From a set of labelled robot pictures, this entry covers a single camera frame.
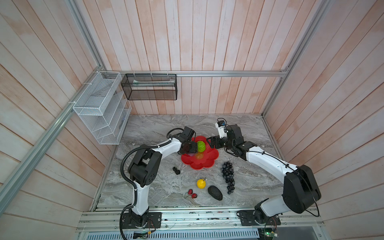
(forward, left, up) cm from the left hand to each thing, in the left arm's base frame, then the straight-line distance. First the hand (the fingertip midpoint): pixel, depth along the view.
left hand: (193, 152), depth 95 cm
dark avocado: (-26, -11, +1) cm, 28 cm away
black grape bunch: (-15, -19, +2) cm, 25 cm away
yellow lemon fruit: (-21, -4, +1) cm, 21 cm away
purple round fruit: (-2, +1, +1) cm, 3 cm away
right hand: (+2, -11, +13) cm, 17 cm away
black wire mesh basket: (+40, +31, +22) cm, 55 cm away
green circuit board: (-44, +26, -5) cm, 51 cm away
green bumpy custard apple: (+3, -5, +3) cm, 6 cm away
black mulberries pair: (-13, +10, -1) cm, 16 cm away
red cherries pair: (-25, +2, -2) cm, 25 cm away
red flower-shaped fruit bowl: (-4, -5, -3) cm, 8 cm away
